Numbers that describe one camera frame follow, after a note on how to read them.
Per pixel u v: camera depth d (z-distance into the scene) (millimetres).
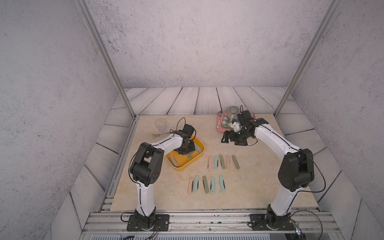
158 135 1078
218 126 1127
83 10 706
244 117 720
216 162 936
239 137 771
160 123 1111
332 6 701
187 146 832
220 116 1208
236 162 944
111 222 752
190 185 850
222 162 944
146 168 515
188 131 794
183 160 913
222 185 847
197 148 1011
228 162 939
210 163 936
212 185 847
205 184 863
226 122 1129
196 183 863
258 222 724
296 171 473
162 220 728
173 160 945
